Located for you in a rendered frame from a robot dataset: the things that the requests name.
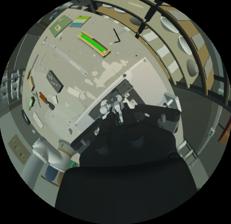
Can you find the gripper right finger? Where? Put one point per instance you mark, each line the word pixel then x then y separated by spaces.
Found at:
pixel 153 112

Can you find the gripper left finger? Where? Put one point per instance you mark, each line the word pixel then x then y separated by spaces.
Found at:
pixel 90 130

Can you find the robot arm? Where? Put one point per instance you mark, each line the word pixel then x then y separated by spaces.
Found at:
pixel 46 155

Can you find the dark grey stop block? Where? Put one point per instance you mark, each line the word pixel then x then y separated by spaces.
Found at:
pixel 96 111

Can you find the white tile cutter base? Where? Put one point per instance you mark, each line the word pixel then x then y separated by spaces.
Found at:
pixel 153 79

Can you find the dark grey cutter carriage block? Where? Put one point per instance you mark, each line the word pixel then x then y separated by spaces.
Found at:
pixel 124 86

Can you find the white rectangular tile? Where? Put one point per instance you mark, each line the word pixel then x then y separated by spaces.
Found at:
pixel 74 92

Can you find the small white tile piece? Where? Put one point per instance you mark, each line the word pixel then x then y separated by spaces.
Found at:
pixel 55 99

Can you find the white square tile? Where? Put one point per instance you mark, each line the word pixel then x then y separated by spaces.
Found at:
pixel 163 51
pixel 173 67
pixel 149 36

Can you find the white narrow tile strip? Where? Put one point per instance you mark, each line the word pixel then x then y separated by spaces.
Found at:
pixel 38 120

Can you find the grey square tile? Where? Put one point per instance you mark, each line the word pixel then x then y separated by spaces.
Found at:
pixel 177 15
pixel 208 67
pixel 198 41

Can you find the white round knob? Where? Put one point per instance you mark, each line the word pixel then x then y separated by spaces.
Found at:
pixel 104 109

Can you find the light grey lever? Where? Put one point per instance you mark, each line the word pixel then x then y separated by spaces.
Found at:
pixel 118 111

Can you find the small green box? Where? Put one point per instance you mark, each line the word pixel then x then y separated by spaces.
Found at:
pixel 73 164

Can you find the grey bowl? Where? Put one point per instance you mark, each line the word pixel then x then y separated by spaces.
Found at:
pixel 135 21
pixel 192 67

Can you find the grey pencil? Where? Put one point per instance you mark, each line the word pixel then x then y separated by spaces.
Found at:
pixel 38 99

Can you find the dark grey box with holes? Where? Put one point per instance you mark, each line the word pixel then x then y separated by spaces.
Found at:
pixel 54 81

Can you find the green and white block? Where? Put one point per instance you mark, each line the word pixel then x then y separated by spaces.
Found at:
pixel 32 102

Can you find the black brush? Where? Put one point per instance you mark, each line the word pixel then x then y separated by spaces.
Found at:
pixel 25 117

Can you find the brown and beige shelf unit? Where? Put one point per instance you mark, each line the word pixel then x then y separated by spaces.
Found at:
pixel 180 52

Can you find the long steel ruler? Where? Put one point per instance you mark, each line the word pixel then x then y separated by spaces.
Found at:
pixel 71 61

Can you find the beige poster with pictures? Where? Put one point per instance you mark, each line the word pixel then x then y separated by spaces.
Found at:
pixel 19 149

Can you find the white bowl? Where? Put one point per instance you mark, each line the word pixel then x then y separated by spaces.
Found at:
pixel 108 5
pixel 120 10
pixel 185 45
pixel 169 25

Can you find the wooden block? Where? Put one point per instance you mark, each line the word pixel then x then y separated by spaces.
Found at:
pixel 31 83

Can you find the small grey L-square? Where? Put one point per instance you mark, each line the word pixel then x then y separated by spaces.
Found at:
pixel 41 65

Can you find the black L-square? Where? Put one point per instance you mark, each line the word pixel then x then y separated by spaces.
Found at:
pixel 117 36

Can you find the yellow tray with green tool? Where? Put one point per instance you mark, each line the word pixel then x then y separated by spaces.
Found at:
pixel 93 44

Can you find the grey rack with white boxes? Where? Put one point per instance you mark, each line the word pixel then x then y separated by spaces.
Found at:
pixel 10 86

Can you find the grey T-square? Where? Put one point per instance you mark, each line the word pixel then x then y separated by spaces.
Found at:
pixel 47 43

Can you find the grey mesh mat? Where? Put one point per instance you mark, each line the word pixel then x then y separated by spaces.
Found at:
pixel 27 48

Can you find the green notebook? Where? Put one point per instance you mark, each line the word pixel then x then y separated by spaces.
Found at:
pixel 60 26

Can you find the striped colour swatch card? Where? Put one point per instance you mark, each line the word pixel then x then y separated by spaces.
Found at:
pixel 80 21

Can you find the grey pipe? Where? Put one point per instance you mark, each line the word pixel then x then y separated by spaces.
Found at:
pixel 71 5

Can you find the white bracket with pin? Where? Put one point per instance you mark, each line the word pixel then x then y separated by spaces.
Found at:
pixel 172 100

